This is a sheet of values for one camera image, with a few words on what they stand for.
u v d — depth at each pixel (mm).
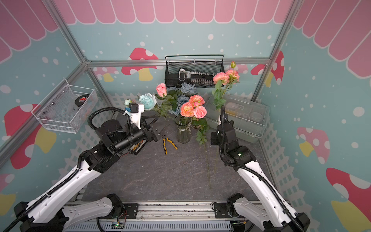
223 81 701
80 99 786
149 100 588
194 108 623
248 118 943
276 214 383
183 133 921
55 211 367
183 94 808
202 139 979
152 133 504
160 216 740
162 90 642
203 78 879
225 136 500
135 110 501
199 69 958
